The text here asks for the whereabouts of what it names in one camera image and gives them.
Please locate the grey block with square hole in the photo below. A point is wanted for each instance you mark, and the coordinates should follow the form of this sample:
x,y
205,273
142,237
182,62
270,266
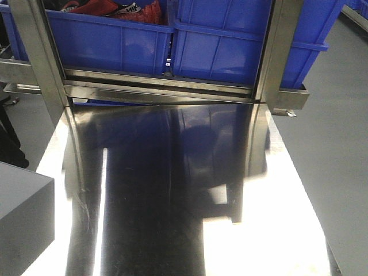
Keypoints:
x,y
23,224

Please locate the red mesh bag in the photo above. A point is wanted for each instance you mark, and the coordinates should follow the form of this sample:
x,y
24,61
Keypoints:
x,y
149,14

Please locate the black wheeled stand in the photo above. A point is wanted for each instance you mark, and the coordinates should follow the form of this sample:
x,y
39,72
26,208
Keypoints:
x,y
8,143

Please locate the red and black sports shoe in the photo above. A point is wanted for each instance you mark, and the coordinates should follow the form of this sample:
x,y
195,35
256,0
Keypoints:
x,y
95,5

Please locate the steel rack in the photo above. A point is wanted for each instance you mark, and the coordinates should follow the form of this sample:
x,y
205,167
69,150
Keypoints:
x,y
43,57
355,15

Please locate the blue plastic bin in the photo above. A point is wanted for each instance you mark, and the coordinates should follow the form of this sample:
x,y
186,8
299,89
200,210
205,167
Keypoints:
x,y
15,34
198,54
207,11
92,46

